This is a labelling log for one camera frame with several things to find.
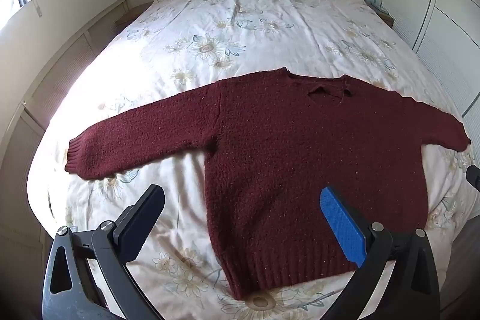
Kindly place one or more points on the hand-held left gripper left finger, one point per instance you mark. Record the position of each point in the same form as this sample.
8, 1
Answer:
144, 215

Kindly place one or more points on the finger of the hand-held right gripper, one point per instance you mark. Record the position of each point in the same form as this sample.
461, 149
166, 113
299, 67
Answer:
474, 177

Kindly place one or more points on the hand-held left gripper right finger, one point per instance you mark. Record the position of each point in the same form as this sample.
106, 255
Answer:
343, 226

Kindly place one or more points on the dark red knit sweater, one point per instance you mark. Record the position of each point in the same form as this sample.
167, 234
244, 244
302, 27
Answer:
285, 155

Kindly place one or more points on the wooden nightstand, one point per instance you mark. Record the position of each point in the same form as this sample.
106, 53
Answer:
384, 18

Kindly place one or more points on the floral white bedspread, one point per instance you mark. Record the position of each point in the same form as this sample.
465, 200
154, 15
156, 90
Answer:
240, 24

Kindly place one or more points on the slatted beige wall cabinet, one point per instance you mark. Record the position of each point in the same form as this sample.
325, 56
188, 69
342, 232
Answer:
56, 80

